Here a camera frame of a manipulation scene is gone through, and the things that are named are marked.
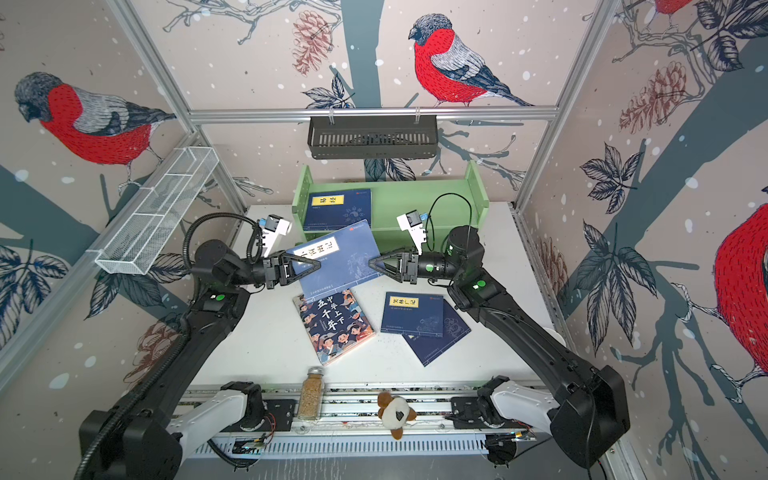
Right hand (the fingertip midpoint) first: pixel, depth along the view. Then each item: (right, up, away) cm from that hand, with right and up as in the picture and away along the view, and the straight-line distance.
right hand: (369, 270), depth 62 cm
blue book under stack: (+11, -17, +27) cm, 34 cm away
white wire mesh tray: (-58, +5, +9) cm, 59 cm away
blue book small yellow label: (-11, +14, +20) cm, 27 cm away
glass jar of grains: (-15, -33, +11) cm, 38 cm away
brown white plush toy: (+5, -36, +10) cm, 38 cm away
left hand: (-11, 0, -1) cm, 11 cm away
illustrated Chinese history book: (-12, -19, +26) cm, 35 cm away
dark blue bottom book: (+15, -25, +22) cm, 37 cm away
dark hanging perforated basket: (-2, +43, +45) cm, 62 cm away
